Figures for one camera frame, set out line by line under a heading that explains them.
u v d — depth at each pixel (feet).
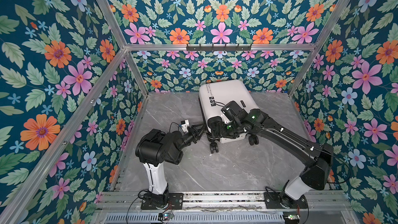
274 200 2.40
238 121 1.80
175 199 2.41
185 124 2.84
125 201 2.46
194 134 2.62
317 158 1.37
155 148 1.68
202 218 2.51
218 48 3.06
